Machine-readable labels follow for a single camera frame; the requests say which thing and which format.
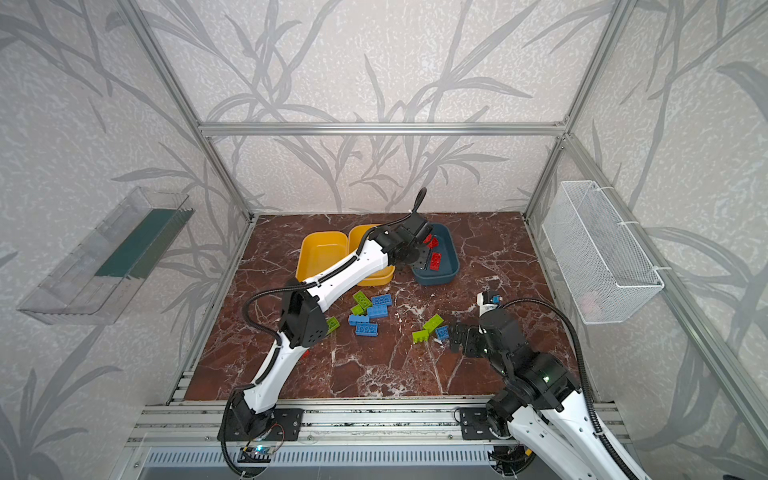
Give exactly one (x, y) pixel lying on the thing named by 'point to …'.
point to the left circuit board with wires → (261, 449)
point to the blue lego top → (382, 300)
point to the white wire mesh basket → (601, 262)
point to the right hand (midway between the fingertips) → (463, 318)
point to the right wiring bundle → (510, 460)
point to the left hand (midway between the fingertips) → (423, 249)
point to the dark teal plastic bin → (442, 263)
